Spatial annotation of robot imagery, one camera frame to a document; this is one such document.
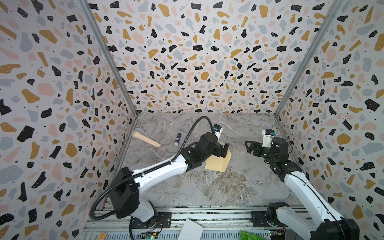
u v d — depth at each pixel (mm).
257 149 717
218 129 658
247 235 662
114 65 908
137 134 1057
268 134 716
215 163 931
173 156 514
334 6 715
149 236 703
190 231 677
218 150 681
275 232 715
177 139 1036
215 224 732
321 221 411
